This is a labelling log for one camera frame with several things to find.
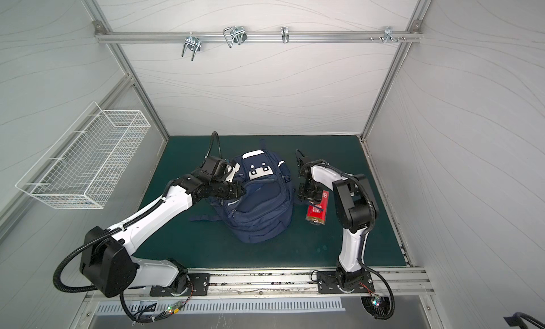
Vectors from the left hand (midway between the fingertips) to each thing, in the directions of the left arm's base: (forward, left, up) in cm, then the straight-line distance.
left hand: (248, 188), depth 80 cm
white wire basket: (-2, +52, +15) cm, 54 cm away
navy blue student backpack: (-8, -6, -6) cm, 12 cm away
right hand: (+6, -27, -15) cm, 31 cm away
